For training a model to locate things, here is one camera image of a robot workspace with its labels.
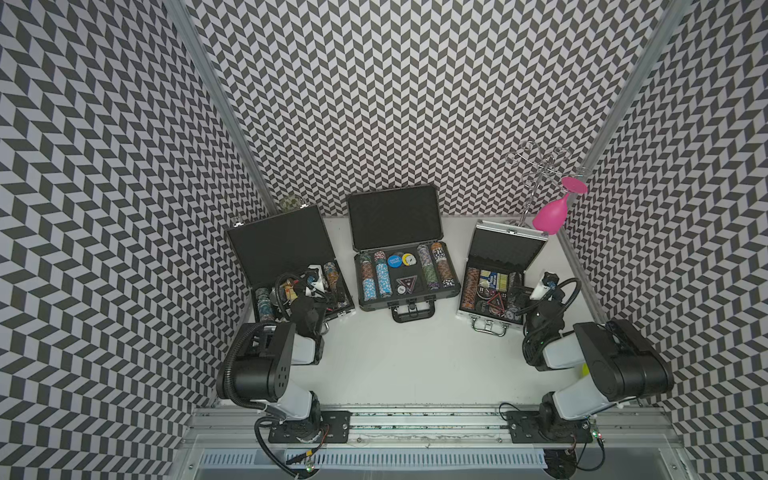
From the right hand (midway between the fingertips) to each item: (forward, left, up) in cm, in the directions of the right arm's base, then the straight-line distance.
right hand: (531, 279), depth 89 cm
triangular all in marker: (+2, +37, -4) cm, 37 cm away
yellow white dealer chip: (+11, +37, -4) cm, 39 cm away
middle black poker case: (+25, +41, 0) cm, 48 cm away
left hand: (+2, +62, +1) cm, 62 cm away
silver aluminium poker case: (+3, +10, -7) cm, 13 cm away
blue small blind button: (+10, +42, -4) cm, 43 cm away
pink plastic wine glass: (+13, -5, +13) cm, 19 cm away
